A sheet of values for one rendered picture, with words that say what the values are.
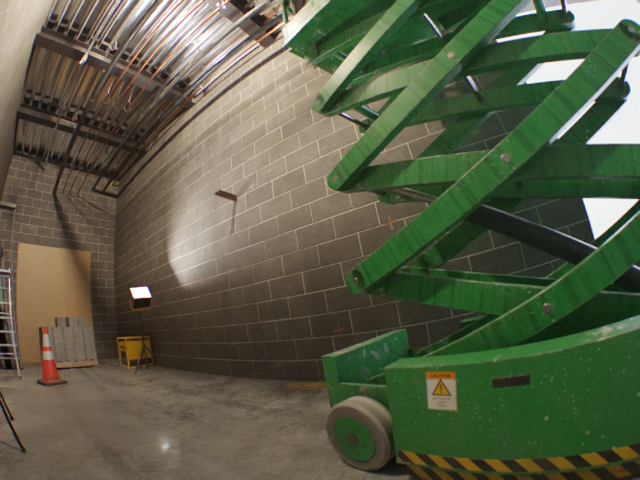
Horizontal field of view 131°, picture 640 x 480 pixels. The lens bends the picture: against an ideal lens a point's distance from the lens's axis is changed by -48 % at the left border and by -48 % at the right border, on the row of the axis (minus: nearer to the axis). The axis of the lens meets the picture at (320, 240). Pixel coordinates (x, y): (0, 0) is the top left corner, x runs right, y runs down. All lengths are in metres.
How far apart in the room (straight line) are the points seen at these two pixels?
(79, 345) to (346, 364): 4.96
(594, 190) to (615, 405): 0.80
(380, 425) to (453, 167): 0.90
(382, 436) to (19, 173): 7.61
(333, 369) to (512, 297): 0.74
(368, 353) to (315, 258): 1.34
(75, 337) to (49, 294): 1.60
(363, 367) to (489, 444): 0.71
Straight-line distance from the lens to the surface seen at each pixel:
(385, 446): 1.03
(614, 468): 0.96
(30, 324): 6.81
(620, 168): 0.97
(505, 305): 0.93
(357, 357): 1.28
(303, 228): 2.58
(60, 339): 5.54
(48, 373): 4.07
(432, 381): 0.82
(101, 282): 7.09
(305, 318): 2.55
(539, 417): 0.80
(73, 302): 6.91
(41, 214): 7.22
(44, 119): 6.18
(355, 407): 1.04
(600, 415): 0.81
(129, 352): 5.03
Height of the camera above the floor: 0.67
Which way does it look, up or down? 14 degrees up
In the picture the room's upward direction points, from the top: 10 degrees counter-clockwise
